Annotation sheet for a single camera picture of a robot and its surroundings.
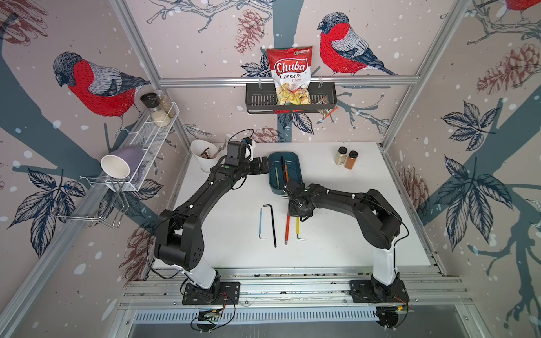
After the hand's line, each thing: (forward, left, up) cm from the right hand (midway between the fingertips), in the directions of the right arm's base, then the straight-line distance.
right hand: (294, 213), depth 95 cm
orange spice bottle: (+27, -29, +7) cm, 41 cm away
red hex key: (-8, +4, 0) cm, 9 cm away
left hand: (+13, +13, +23) cm, 29 cm away
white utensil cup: (+26, +46, +13) cm, 55 cm away
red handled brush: (+51, -16, +14) cm, 56 cm away
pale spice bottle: (+29, -24, +8) cm, 39 cm away
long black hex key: (+19, +7, +1) cm, 21 cm away
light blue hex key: (-6, +15, +1) cm, 16 cm away
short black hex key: (-6, +9, +2) cm, 11 cm away
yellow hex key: (-8, -1, 0) cm, 8 cm away
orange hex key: (+20, +4, +2) cm, 20 cm away
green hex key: (+19, +9, +2) cm, 21 cm away
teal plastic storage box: (+26, +6, +2) cm, 26 cm away
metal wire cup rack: (-17, +59, +37) cm, 72 cm away
